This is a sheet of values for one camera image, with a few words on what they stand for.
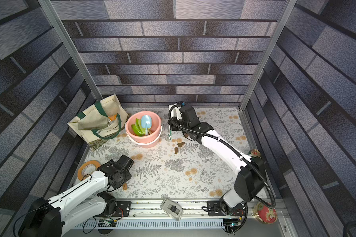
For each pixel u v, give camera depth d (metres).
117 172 0.62
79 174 0.85
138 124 0.93
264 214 0.70
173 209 0.70
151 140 0.87
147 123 0.94
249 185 0.42
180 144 0.98
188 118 0.58
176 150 0.95
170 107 0.76
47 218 0.40
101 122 1.02
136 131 0.94
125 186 0.79
